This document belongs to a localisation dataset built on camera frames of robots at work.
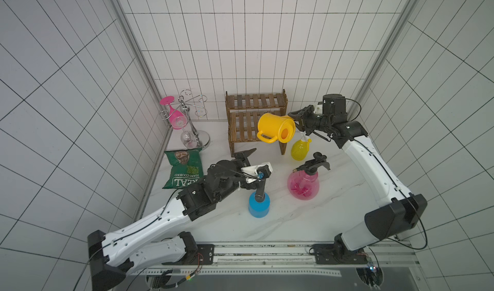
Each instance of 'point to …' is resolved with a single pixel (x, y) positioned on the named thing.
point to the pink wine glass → (178, 120)
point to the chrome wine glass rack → (202, 138)
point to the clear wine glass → (189, 140)
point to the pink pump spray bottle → (303, 183)
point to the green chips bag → (186, 168)
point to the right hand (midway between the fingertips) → (279, 115)
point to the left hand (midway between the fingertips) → (252, 160)
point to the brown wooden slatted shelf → (244, 111)
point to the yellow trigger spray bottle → (300, 149)
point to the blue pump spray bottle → (259, 202)
